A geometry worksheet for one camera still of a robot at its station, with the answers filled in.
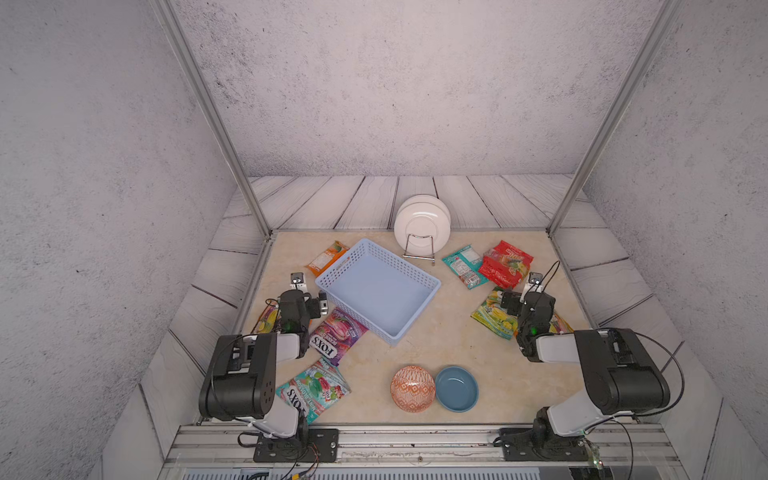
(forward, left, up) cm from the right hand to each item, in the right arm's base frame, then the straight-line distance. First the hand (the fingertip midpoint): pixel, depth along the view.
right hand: (529, 287), depth 92 cm
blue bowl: (-28, +25, -7) cm, 38 cm away
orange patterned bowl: (-28, +36, -8) cm, 46 cm away
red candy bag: (+11, +4, -3) cm, 12 cm away
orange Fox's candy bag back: (+21, +64, -6) cm, 67 cm away
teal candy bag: (+15, +16, -7) cm, 23 cm away
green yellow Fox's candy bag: (-6, +10, -7) cm, 14 cm away
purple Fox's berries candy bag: (-13, +58, -7) cm, 60 cm away
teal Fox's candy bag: (-28, +62, -6) cm, 69 cm away
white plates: (+22, +32, +6) cm, 39 cm away
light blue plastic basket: (+4, +46, -7) cm, 47 cm away
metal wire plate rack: (+16, +32, -5) cm, 36 cm away
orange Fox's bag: (-8, -9, -9) cm, 15 cm away
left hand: (-1, +68, 0) cm, 68 cm away
